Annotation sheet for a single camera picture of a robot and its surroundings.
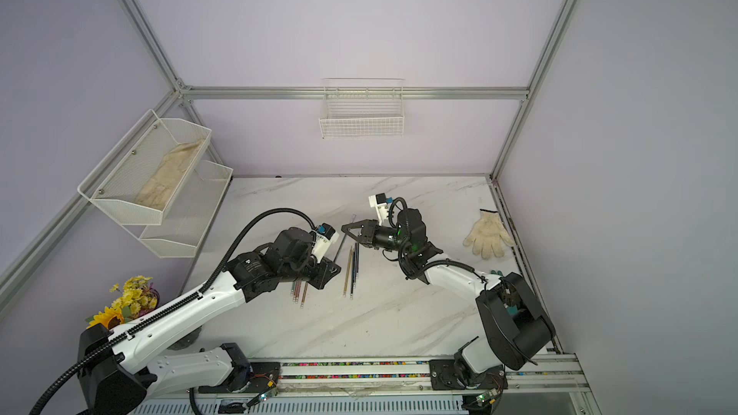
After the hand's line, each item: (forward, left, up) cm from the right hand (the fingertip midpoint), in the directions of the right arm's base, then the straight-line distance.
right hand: (344, 234), depth 76 cm
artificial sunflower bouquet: (-17, +46, +2) cm, 49 cm away
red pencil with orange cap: (-8, +15, -23) cm, 28 cm away
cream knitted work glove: (+14, -49, -23) cm, 56 cm away
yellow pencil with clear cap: (0, +1, -22) cm, 22 cm away
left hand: (-8, +3, -6) cm, 10 cm away
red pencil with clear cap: (-7, +17, -22) cm, 29 cm away
